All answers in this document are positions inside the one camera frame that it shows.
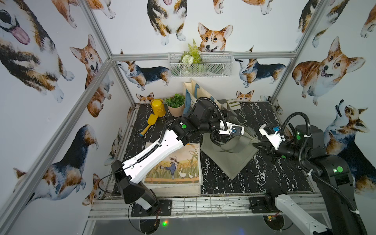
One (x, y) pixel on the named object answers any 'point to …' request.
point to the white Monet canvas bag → (171, 190)
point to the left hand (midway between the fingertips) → (236, 121)
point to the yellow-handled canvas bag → (184, 168)
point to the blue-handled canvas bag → (192, 92)
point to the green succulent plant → (176, 101)
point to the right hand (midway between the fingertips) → (256, 141)
